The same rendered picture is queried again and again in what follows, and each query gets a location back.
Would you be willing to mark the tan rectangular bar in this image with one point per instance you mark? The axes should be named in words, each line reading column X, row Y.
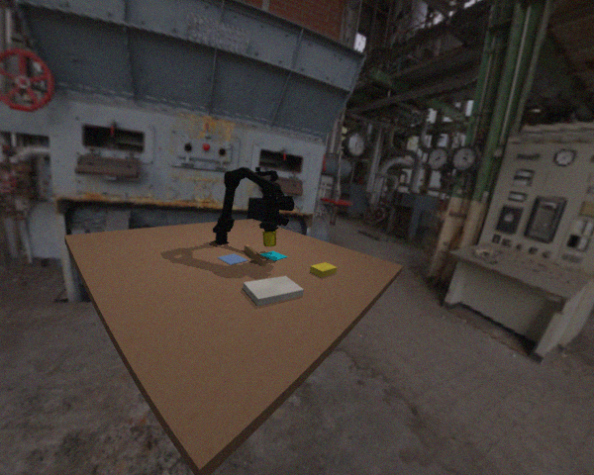
column 257, row 257

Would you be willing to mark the yellow rectangular block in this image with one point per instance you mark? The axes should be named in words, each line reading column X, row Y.
column 323, row 269

